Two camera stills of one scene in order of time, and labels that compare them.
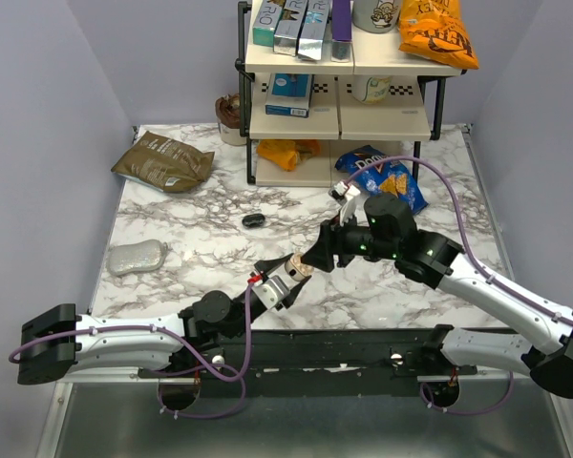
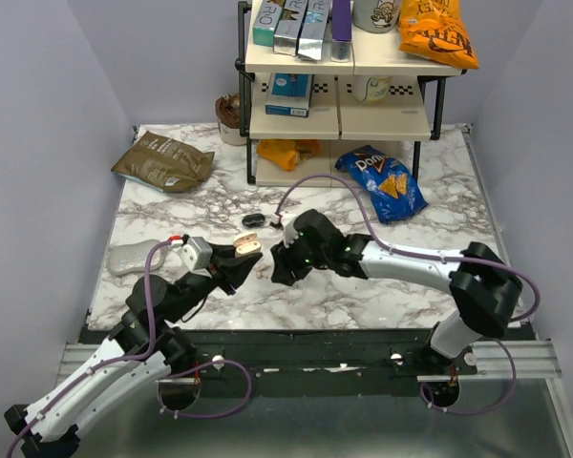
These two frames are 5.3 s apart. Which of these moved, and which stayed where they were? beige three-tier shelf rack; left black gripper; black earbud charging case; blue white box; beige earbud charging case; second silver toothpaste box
Moved: left black gripper; beige earbud charging case
Stayed: blue white box; black earbud charging case; beige three-tier shelf rack; second silver toothpaste box
